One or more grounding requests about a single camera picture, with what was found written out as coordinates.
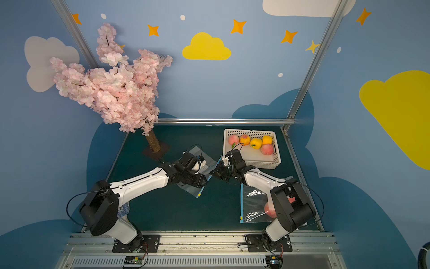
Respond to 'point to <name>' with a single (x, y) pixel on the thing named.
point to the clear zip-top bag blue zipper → (252, 203)
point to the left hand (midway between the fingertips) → (204, 178)
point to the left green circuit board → (133, 260)
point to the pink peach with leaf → (270, 210)
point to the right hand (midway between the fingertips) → (211, 170)
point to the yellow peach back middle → (256, 143)
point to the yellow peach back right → (267, 139)
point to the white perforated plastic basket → (255, 157)
